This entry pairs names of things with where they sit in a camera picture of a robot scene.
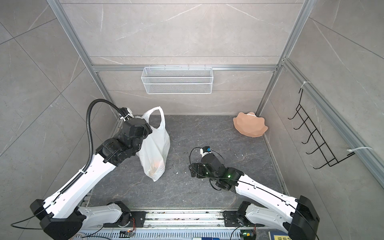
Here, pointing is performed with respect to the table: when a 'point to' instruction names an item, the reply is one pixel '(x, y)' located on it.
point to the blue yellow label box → (277, 235)
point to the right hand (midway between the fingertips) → (195, 165)
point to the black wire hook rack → (321, 144)
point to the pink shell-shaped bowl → (250, 125)
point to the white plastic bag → (155, 148)
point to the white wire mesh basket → (177, 80)
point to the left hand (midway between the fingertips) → (143, 119)
